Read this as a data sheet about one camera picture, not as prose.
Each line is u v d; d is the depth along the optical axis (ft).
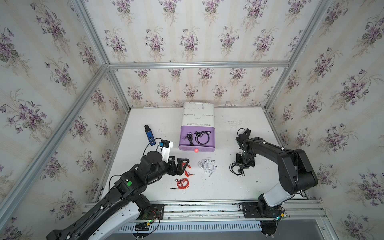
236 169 2.84
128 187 1.54
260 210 2.19
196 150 2.52
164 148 1.98
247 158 2.45
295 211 2.41
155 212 2.38
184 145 2.67
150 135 3.23
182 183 2.69
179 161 1.95
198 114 2.82
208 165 2.89
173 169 1.92
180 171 1.95
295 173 1.50
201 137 2.77
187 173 2.82
